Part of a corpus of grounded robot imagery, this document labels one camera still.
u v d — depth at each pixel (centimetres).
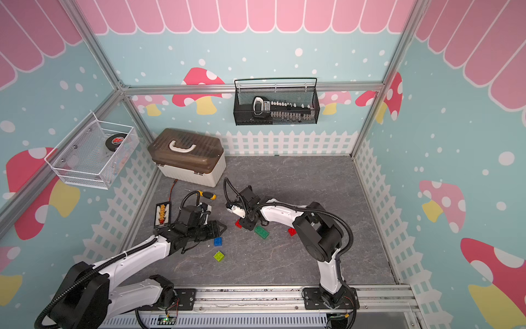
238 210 82
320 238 49
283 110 89
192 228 71
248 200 73
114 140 79
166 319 71
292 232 90
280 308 73
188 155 92
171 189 106
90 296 41
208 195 100
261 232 89
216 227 79
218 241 87
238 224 92
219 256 83
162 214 95
